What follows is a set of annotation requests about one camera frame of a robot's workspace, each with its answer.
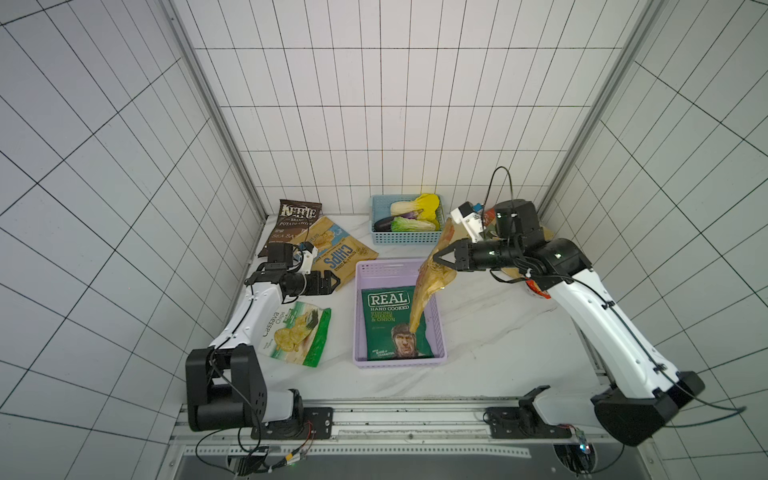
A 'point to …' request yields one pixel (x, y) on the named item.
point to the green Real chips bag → (387, 322)
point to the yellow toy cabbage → (429, 202)
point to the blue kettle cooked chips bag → (338, 250)
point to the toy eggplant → (383, 224)
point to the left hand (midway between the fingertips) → (321, 286)
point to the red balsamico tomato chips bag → (432, 275)
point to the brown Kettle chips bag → (292, 216)
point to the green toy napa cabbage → (399, 224)
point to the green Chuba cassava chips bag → (296, 331)
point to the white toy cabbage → (401, 207)
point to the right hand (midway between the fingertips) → (422, 261)
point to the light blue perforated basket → (380, 208)
